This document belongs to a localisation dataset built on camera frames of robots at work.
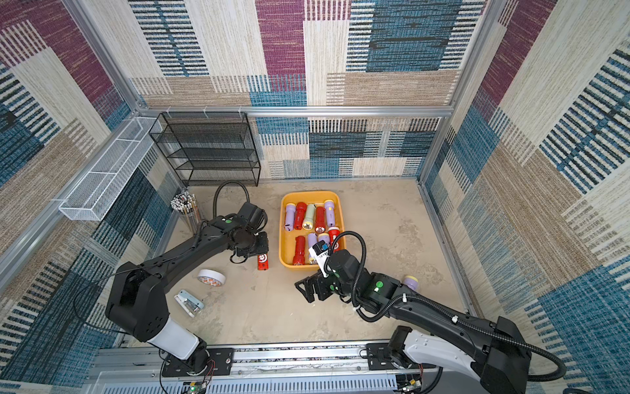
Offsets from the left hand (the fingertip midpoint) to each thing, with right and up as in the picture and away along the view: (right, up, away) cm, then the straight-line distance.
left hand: (267, 249), depth 87 cm
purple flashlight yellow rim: (+20, +3, +9) cm, 23 cm away
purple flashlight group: (+23, +14, +18) cm, 32 cm away
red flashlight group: (+19, +9, +15) cm, 26 cm away
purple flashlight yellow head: (+16, +2, +9) cm, 18 cm away
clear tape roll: (-17, -8, -5) cm, 20 cm away
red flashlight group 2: (+11, -4, +5) cm, 13 cm away
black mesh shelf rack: (-30, +40, +21) cm, 54 cm away
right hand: (+16, -8, -12) cm, 22 cm away
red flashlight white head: (-1, -4, -3) cm, 5 cm away
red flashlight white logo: (+24, +5, +11) cm, 27 cm away
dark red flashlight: (+11, +11, +17) cm, 23 cm away
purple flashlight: (+6, +12, +18) cm, 23 cm away
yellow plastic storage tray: (+6, +2, +13) cm, 14 cm away
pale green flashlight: (+14, +10, +16) cm, 24 cm away
